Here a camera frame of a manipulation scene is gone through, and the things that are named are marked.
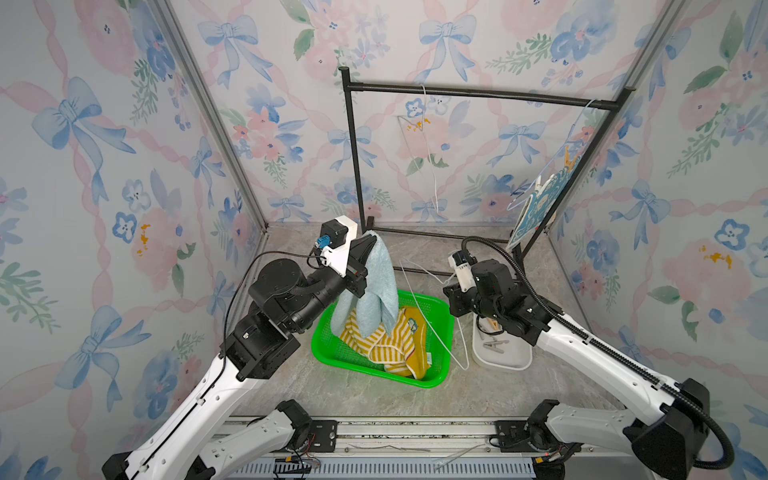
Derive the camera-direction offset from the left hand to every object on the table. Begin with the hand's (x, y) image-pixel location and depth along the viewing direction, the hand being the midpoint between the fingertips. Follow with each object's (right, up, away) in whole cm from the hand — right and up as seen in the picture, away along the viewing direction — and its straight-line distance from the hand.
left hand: (372, 237), depth 54 cm
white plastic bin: (+41, -32, +34) cm, 62 cm away
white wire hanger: (+16, +32, +45) cm, 57 cm away
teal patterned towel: (+46, +11, +31) cm, 57 cm away
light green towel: (+1, -13, +11) cm, 17 cm away
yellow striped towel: (+7, -30, +29) cm, 42 cm away
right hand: (+18, -12, +23) cm, 32 cm away
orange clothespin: (+23, -16, +2) cm, 28 cm away
